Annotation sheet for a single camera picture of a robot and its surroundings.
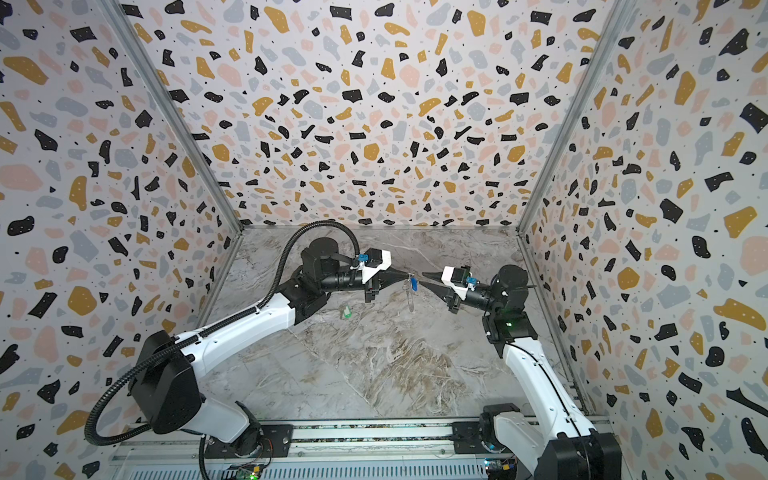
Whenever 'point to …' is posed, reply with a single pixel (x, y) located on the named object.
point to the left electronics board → (252, 471)
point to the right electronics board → (503, 469)
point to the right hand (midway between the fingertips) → (424, 275)
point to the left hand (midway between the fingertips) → (409, 269)
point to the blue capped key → (413, 281)
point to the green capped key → (348, 312)
